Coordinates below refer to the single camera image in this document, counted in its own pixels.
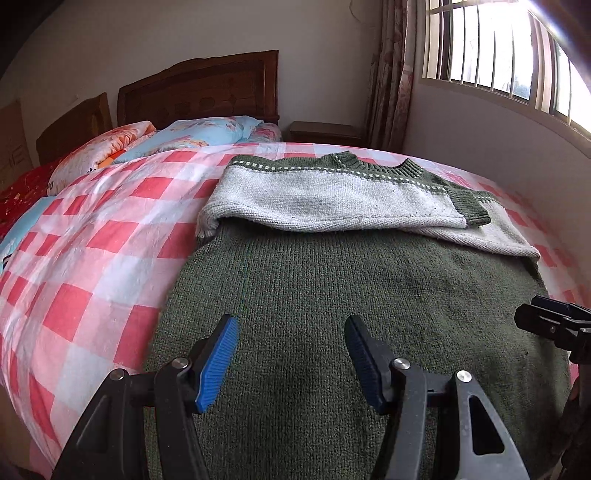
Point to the small wooden headboard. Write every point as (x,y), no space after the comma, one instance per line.
(74,129)

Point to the floral pink pillow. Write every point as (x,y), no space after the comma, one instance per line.
(101,147)

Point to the light wooden wardrobe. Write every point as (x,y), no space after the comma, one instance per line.
(14,143)

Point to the green knit sweater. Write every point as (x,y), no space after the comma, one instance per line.
(300,286)

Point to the person's right forearm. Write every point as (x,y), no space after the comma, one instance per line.
(577,424)

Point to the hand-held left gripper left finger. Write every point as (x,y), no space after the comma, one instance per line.
(217,364)

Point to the light blue floral pillow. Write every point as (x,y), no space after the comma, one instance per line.
(203,131)

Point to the window with metal grille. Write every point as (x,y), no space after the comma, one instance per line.
(489,46)

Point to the large carved wooden headboard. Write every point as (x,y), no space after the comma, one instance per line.
(198,87)

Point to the dark wooden nightstand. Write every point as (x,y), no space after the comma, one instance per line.
(323,131)

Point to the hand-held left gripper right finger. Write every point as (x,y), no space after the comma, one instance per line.
(364,360)

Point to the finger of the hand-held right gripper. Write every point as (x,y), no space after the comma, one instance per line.
(547,325)
(561,307)

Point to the floral curtain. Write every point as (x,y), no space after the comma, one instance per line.
(390,78)

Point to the plain light blue pillow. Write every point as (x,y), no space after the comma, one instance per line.
(4,253)

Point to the red patterned bedsheet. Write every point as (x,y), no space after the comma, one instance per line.
(23,189)

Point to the pink checked quilt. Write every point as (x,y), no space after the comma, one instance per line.
(92,230)

